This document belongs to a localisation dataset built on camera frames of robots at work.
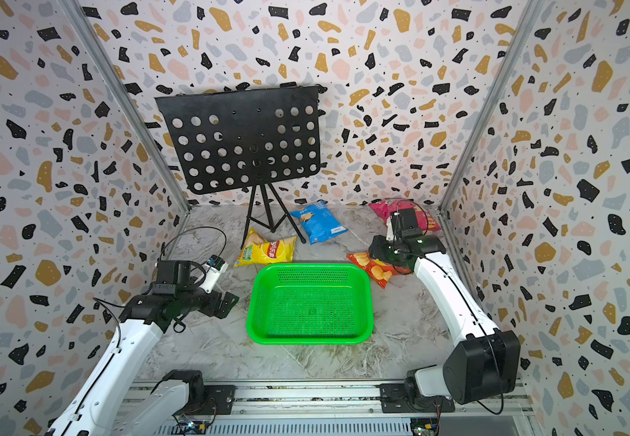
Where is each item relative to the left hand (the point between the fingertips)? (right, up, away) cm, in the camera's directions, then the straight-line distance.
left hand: (225, 291), depth 78 cm
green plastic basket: (+23, -7, +14) cm, 28 cm away
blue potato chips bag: (+26, +21, +32) cm, 46 cm away
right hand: (+44, +12, +4) cm, 46 cm away
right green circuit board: (+55, -34, -7) cm, 65 cm away
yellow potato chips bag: (+5, +11, +19) cm, 22 cm away
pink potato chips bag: (+53, +27, +34) cm, 68 cm away
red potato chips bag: (+47, +4, +11) cm, 48 cm away
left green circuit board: (-5, -33, -8) cm, 35 cm away
